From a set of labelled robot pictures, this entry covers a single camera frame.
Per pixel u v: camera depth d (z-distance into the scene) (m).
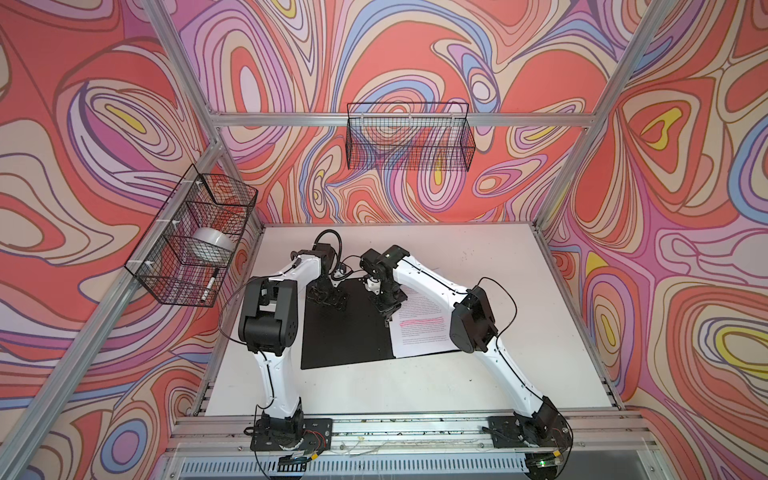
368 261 0.78
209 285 0.72
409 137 0.96
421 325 0.93
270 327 0.52
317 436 0.72
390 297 0.80
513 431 0.73
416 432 0.75
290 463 0.72
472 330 0.60
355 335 0.96
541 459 0.71
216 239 0.74
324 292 0.85
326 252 0.86
